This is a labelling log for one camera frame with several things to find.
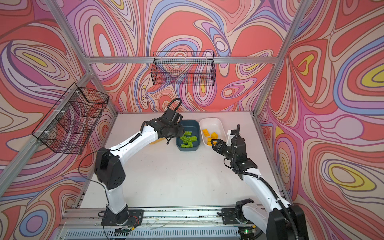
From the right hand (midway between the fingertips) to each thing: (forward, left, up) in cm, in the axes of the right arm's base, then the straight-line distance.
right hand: (215, 145), depth 83 cm
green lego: (+7, +18, -12) cm, 23 cm away
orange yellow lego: (+19, +3, -13) cm, 23 cm away
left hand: (+9, +17, +2) cm, 20 cm away
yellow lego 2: (+10, +2, -12) cm, 16 cm away
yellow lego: (+15, -2, -12) cm, 20 cm away
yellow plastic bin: (-9, +27, +20) cm, 35 cm away
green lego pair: (+14, +18, -13) cm, 26 cm away
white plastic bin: (+23, -2, -14) cm, 27 cm away
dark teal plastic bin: (+24, +12, -12) cm, 29 cm away
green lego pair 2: (+14, +12, -13) cm, 23 cm away
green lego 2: (+11, +14, -14) cm, 22 cm away
